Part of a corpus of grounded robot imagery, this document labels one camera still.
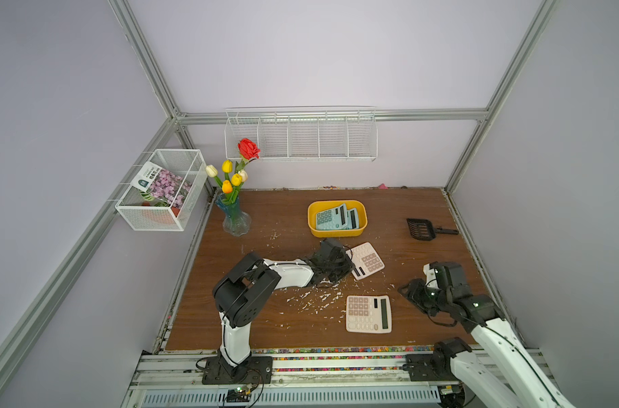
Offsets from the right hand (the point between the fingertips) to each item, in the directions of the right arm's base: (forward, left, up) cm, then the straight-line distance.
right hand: (400, 289), depth 79 cm
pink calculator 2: (-5, +9, -8) cm, 13 cm away
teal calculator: (+33, +11, -7) cm, 36 cm away
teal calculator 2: (+33, +20, -7) cm, 39 cm away
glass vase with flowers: (+30, +59, -4) cm, 66 cm away
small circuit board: (-26, +49, -12) cm, 57 cm away
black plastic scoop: (+30, -19, -10) cm, 37 cm away
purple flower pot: (+22, +71, +23) cm, 77 cm away
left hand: (+11, +12, -5) cm, 17 cm away
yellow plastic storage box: (+40, +25, -5) cm, 47 cm away
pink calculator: (+14, +8, -8) cm, 18 cm away
